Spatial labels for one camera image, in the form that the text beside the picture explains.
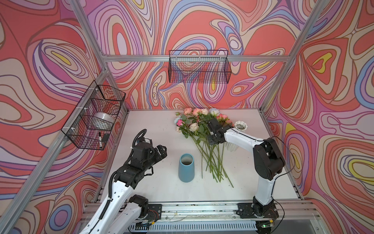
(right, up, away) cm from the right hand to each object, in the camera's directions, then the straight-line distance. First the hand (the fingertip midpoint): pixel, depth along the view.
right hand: (215, 142), depth 95 cm
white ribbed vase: (+12, +11, -11) cm, 20 cm away
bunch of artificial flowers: (-13, +14, +10) cm, 22 cm away
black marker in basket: (-62, +4, -23) cm, 66 cm away
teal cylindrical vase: (-19, -9, -26) cm, 33 cm away
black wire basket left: (-66, +12, -23) cm, 72 cm away
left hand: (-31, -2, -20) cm, 37 cm away
